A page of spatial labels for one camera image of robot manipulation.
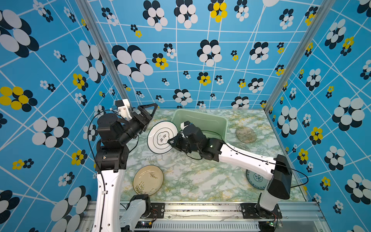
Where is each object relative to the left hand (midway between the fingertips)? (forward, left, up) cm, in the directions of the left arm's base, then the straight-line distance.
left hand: (156, 108), depth 58 cm
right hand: (-4, -3, -19) cm, 19 cm away
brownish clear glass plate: (+19, -55, -46) cm, 74 cm away
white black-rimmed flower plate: (+1, +3, -20) cm, 21 cm away
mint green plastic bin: (+20, -20, -32) cm, 42 cm away
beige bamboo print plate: (-14, +11, -45) cm, 48 cm away
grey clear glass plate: (+9, -49, -46) cm, 68 cm away
